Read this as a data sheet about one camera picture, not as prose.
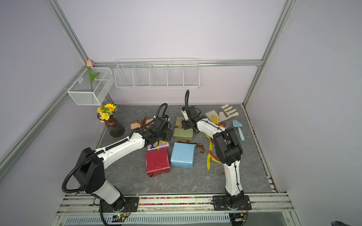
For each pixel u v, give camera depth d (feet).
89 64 2.92
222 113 3.78
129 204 2.42
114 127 3.21
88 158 1.50
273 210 2.41
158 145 2.46
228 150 1.76
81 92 2.50
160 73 3.24
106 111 2.77
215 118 3.67
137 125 3.30
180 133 3.09
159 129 2.16
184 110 2.99
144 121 3.34
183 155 2.78
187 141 3.16
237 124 3.45
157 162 2.71
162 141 2.48
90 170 1.42
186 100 2.72
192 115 2.58
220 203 2.42
